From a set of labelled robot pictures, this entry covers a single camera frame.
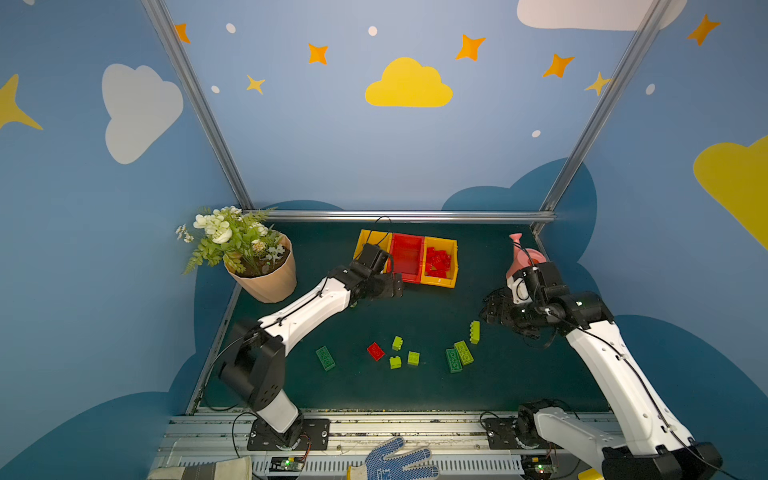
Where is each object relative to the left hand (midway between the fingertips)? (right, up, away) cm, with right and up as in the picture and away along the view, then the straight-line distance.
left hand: (395, 286), depth 86 cm
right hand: (+26, -6, -11) cm, 29 cm away
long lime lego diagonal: (+21, -20, +2) cm, 29 cm away
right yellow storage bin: (+18, +13, +22) cm, 31 cm away
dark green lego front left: (-20, -21, 0) cm, 29 cm away
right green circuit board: (+34, -42, -14) cm, 56 cm away
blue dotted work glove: (-4, -41, -16) cm, 44 cm away
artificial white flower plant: (-42, +14, -7) cm, 45 cm away
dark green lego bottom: (+17, -22, 0) cm, 28 cm away
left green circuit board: (-27, -41, -15) cm, 52 cm away
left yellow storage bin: (-5, +15, +26) cm, 30 cm away
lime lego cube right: (+5, -21, 0) cm, 22 cm away
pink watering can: (+43, +8, +13) cm, 46 cm away
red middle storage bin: (+5, +8, +29) cm, 31 cm away
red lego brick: (-6, -20, +2) cm, 21 cm away
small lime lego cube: (0, -22, -1) cm, 22 cm away
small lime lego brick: (+1, -17, +2) cm, 18 cm away
